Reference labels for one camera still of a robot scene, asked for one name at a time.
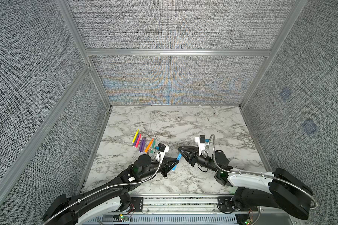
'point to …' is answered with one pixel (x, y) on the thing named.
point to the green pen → (154, 142)
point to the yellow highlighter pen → (135, 136)
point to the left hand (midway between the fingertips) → (178, 159)
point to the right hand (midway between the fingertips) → (179, 148)
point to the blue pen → (179, 155)
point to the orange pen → (149, 145)
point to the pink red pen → (138, 140)
